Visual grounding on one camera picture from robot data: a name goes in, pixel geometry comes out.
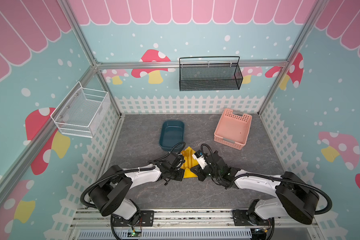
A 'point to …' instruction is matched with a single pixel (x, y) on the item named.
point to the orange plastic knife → (191, 158)
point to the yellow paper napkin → (189, 162)
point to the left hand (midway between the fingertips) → (182, 178)
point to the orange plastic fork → (187, 155)
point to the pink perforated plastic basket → (232, 129)
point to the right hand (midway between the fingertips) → (190, 168)
